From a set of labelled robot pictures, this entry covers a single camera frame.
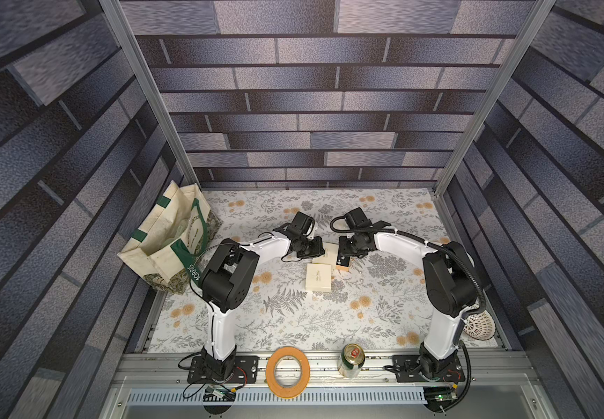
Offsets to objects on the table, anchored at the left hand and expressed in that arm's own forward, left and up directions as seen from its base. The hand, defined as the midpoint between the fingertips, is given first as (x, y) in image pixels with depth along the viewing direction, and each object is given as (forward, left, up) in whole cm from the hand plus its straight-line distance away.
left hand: (326, 250), depth 94 cm
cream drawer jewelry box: (-10, +3, -2) cm, 10 cm away
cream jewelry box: (-1, -2, -2) cm, 3 cm away
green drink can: (-37, -5, +5) cm, 37 cm away
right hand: (+2, -6, -1) cm, 6 cm away
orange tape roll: (-42, +15, -4) cm, 45 cm away
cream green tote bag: (-9, +49, +17) cm, 52 cm away
